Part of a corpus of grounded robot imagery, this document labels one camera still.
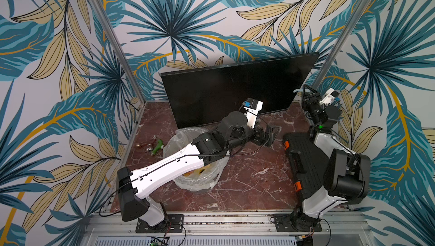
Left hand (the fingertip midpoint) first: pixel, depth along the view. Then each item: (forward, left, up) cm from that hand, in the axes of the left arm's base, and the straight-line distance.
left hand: (270, 128), depth 60 cm
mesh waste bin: (-12, +26, -38) cm, 47 cm away
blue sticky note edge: (+26, -20, -4) cm, 33 cm away
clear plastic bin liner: (-13, +23, -12) cm, 29 cm away
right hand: (+26, -21, -3) cm, 34 cm away
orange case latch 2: (+12, -19, -32) cm, 39 cm away
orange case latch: (-9, -20, -33) cm, 40 cm away
